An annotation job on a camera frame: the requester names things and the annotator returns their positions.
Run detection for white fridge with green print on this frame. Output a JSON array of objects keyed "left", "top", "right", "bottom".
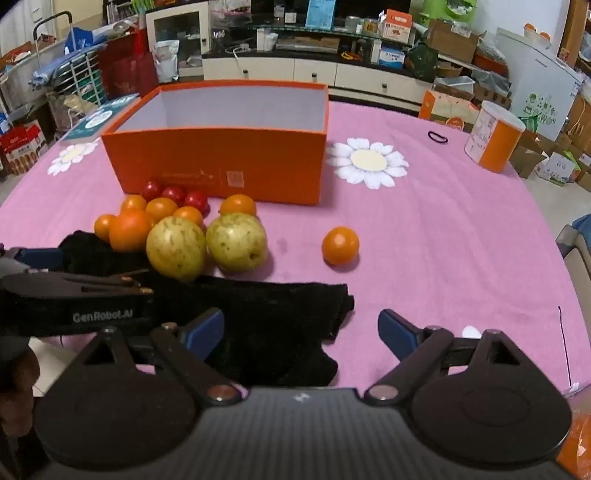
[{"left": 496, "top": 28, "right": 585, "bottom": 139}]

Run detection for black fuzzy cloth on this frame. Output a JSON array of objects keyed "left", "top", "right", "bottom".
[{"left": 60, "top": 231, "right": 356, "bottom": 388}]

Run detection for clear plastic bin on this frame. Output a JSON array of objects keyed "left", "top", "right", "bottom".
[{"left": 434, "top": 76, "right": 476, "bottom": 100}]

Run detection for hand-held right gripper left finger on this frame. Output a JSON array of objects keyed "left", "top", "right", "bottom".
[{"left": 79, "top": 308, "right": 242, "bottom": 408}]

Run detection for large orange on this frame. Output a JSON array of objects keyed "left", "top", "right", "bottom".
[{"left": 109, "top": 209, "right": 155, "bottom": 253}]

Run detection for black television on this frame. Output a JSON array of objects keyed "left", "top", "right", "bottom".
[{"left": 335, "top": 0, "right": 411, "bottom": 14}]

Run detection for dark green gift bag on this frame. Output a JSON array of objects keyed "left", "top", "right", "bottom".
[{"left": 406, "top": 44, "right": 439, "bottom": 79}]

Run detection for silver pouch bag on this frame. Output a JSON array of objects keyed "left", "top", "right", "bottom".
[{"left": 154, "top": 41, "right": 180, "bottom": 84}]

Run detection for teal book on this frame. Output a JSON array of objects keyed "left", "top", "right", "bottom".
[{"left": 60, "top": 93, "right": 140, "bottom": 141}]

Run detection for yellow-green pear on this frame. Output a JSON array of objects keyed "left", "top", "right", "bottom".
[
  {"left": 146, "top": 216, "right": 207, "bottom": 282},
  {"left": 205, "top": 213, "right": 267, "bottom": 272}
]

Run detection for white glass-door cabinet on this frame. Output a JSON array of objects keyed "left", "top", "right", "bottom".
[{"left": 145, "top": 2, "right": 211, "bottom": 79}]

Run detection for metal wire cart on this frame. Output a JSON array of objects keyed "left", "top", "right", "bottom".
[{"left": 28, "top": 11, "right": 107, "bottom": 139}]

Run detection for blue standing card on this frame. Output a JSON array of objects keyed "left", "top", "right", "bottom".
[{"left": 306, "top": 0, "right": 336, "bottom": 31}]

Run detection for blue cloth bag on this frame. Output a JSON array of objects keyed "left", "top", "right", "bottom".
[{"left": 65, "top": 26, "right": 109, "bottom": 54}]

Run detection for orange gift box with handle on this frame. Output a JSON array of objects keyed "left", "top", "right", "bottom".
[{"left": 419, "top": 90, "right": 481, "bottom": 132}]

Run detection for red snack boxes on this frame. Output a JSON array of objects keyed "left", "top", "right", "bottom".
[{"left": 0, "top": 121, "right": 47, "bottom": 175}]

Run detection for blue and white box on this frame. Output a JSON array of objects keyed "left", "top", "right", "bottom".
[{"left": 379, "top": 46, "right": 406, "bottom": 69}]

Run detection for green stacked plastic bins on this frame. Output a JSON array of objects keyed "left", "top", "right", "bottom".
[{"left": 418, "top": 0, "right": 476, "bottom": 21}]

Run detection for orange and white small box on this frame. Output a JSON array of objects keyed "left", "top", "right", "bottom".
[{"left": 379, "top": 10, "right": 413, "bottom": 44}]

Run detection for wooden shelf unit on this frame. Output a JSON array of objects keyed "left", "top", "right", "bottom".
[{"left": 556, "top": 0, "right": 591, "bottom": 65}]

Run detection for thin black cable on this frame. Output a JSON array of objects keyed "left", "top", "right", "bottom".
[{"left": 558, "top": 305, "right": 573, "bottom": 386}]

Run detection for orange lidded white container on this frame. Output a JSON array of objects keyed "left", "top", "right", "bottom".
[{"left": 523, "top": 23, "right": 552, "bottom": 49}]

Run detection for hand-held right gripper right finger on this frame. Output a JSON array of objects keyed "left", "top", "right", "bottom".
[{"left": 363, "top": 309, "right": 522, "bottom": 407}]

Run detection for white and black TV stand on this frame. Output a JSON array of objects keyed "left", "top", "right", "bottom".
[{"left": 202, "top": 21, "right": 462, "bottom": 112}]

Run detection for brown cardboard box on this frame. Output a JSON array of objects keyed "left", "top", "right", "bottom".
[{"left": 427, "top": 18, "right": 485, "bottom": 63}]

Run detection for orange and white canister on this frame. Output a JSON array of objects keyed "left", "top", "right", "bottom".
[{"left": 464, "top": 100, "right": 526, "bottom": 174}]

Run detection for bookshelf with books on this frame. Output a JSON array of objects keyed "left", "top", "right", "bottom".
[{"left": 104, "top": 0, "right": 153, "bottom": 24}]

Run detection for silver media player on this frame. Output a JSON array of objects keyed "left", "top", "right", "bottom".
[{"left": 276, "top": 37, "right": 340, "bottom": 51}]

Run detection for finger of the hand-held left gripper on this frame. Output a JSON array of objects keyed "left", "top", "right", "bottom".
[
  {"left": 6, "top": 248, "right": 64, "bottom": 272},
  {"left": 32, "top": 270, "right": 155, "bottom": 297}
]

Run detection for orange flat object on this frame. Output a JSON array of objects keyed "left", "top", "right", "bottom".
[{"left": 556, "top": 413, "right": 591, "bottom": 478}]

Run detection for red gift bag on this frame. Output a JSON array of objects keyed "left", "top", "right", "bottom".
[{"left": 97, "top": 30, "right": 160, "bottom": 100}]

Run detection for orange cardboard box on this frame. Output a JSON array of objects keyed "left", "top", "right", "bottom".
[{"left": 100, "top": 80, "right": 329, "bottom": 206}]

